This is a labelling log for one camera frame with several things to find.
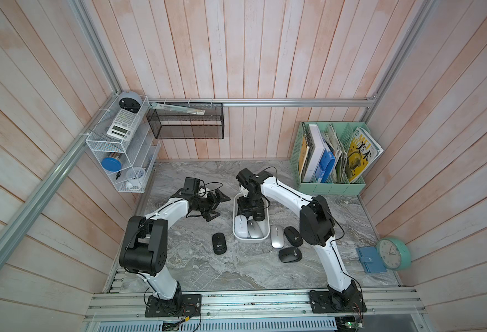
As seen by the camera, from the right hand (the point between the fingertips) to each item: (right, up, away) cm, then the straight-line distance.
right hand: (245, 209), depth 95 cm
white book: (+33, +25, -2) cm, 42 cm away
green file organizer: (+48, +10, +7) cm, 50 cm away
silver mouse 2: (+14, -11, -6) cm, 19 cm away
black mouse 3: (+18, -17, -11) cm, 27 cm away
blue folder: (+37, +21, -1) cm, 43 cm away
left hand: (-9, +2, -5) cm, 10 cm away
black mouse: (+7, -3, 0) cm, 7 cm away
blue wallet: (+51, -18, -13) cm, 56 cm away
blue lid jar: (-51, +21, -18) cm, 58 cm away
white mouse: (-2, -7, -5) cm, 9 cm away
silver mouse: (+4, -8, -4) cm, 10 cm away
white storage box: (+9, -6, -6) cm, 12 cm away
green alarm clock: (+57, -14, -17) cm, 61 cm away
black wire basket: (-31, +45, +12) cm, 56 cm away
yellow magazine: (+57, +27, +3) cm, 63 cm away
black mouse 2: (-11, -13, -8) cm, 19 cm away
